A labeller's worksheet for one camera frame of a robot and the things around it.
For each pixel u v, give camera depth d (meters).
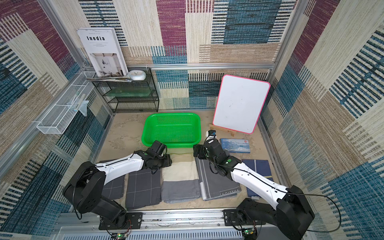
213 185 0.84
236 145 0.99
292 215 0.40
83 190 0.44
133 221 0.73
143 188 0.83
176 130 1.08
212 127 1.05
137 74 0.90
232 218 0.73
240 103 0.94
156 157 0.70
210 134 0.72
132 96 0.94
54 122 0.70
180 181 0.85
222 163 0.60
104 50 0.80
